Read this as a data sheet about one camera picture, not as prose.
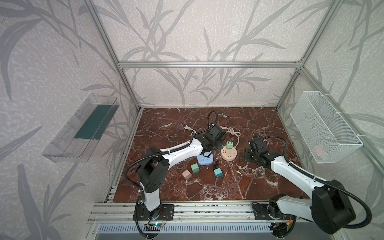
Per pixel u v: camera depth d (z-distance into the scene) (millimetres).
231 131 1017
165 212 725
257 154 663
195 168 866
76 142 631
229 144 912
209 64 945
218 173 849
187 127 1072
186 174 845
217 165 899
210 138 663
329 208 404
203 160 889
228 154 916
